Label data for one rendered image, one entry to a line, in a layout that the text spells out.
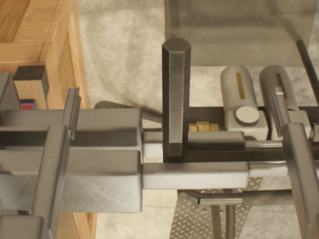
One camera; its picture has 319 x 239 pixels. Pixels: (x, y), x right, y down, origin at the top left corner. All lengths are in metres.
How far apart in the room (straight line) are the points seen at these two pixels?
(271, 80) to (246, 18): 0.29
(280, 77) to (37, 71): 0.54
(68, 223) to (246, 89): 0.54
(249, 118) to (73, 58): 0.53
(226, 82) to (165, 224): 1.04
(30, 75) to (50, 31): 0.15
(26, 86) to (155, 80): 0.64
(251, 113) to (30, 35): 0.48
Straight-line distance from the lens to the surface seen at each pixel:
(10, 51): 1.02
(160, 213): 1.99
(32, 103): 0.94
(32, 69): 0.95
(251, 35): 1.41
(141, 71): 1.48
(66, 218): 1.23
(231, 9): 1.36
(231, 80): 1.13
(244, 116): 1.01
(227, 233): 1.52
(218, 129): 1.04
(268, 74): 1.17
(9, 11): 1.20
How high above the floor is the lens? 1.16
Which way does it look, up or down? 46 degrees down
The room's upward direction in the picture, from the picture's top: 180 degrees counter-clockwise
